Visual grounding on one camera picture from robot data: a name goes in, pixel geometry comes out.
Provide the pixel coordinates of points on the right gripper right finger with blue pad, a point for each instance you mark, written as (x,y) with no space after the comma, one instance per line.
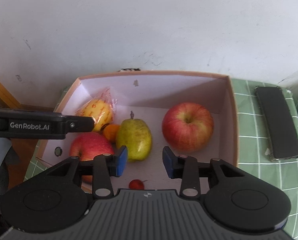
(184,168)

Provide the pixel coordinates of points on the yellow fruit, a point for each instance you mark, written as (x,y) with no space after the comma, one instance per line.
(101,108)

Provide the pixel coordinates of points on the green pear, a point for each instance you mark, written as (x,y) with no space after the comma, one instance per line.
(136,136)

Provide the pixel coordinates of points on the black smartphone clear case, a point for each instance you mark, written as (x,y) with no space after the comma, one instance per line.
(279,123)

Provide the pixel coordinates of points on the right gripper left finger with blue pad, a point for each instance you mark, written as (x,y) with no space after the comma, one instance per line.
(106,166)

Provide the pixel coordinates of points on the pink cardboard box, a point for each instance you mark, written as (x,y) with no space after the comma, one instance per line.
(149,95)

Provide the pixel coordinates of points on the cherry tomato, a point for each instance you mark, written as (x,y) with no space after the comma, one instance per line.
(137,184)

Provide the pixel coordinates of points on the wooden furniture piece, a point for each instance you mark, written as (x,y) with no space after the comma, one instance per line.
(8,101)

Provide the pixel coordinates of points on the green checked tablecloth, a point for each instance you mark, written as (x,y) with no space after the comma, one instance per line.
(254,152)

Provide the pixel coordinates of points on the large red apple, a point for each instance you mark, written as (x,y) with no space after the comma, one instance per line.
(188,127)

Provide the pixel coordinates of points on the small orange mandarin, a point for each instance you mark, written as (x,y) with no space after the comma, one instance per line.
(110,131)

